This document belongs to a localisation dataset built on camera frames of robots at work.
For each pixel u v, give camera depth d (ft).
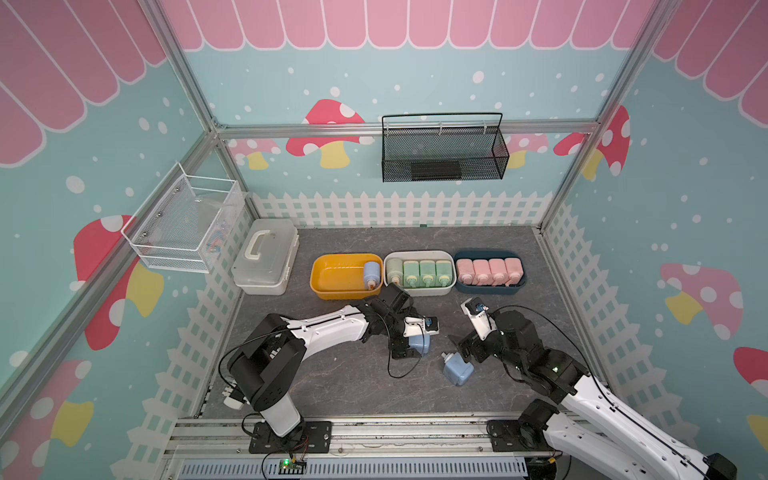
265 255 3.20
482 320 2.14
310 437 2.43
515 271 3.25
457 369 2.55
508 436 2.47
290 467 2.39
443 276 3.18
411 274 3.18
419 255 3.51
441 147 3.08
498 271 3.27
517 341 1.82
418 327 2.40
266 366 1.49
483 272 3.21
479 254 3.51
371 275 3.18
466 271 3.26
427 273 3.18
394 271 3.21
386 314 2.25
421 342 2.34
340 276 3.54
